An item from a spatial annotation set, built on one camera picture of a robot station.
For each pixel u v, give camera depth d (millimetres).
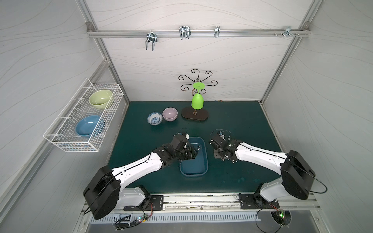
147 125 1050
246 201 739
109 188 400
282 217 715
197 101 912
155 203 737
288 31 765
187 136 780
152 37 784
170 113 1078
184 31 763
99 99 744
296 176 429
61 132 576
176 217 703
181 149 661
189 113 1109
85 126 658
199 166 850
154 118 1076
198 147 931
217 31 730
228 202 750
